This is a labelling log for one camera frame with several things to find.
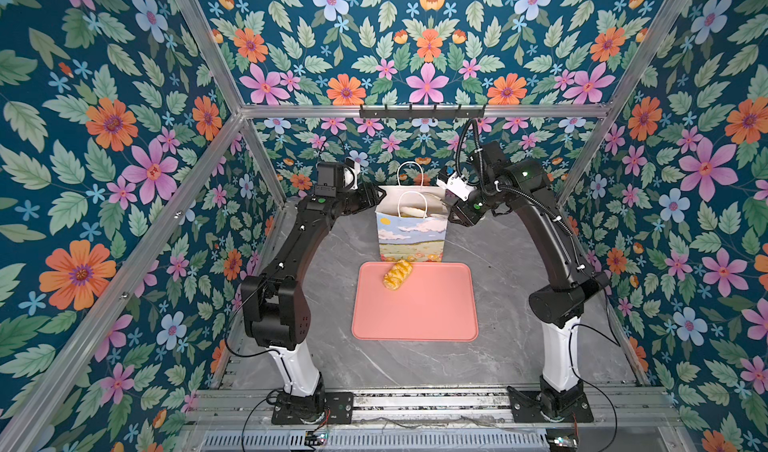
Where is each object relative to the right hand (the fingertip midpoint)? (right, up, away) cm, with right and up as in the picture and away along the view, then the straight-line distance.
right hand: (458, 207), depth 77 cm
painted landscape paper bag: (-12, -4, +5) cm, 14 cm away
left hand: (-20, +7, +5) cm, 22 cm away
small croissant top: (-18, -22, +16) cm, 32 cm away
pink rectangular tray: (-4, -29, +16) cm, 34 cm away
